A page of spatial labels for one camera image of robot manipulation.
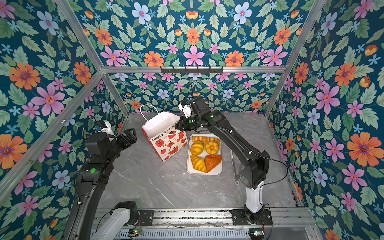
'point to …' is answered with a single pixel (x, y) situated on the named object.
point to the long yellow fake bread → (205, 139)
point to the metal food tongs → (237, 180)
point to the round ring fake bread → (211, 147)
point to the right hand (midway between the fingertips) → (175, 125)
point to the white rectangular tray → (190, 169)
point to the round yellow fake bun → (196, 148)
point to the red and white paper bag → (159, 129)
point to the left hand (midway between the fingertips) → (128, 128)
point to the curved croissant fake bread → (198, 163)
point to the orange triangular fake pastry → (211, 161)
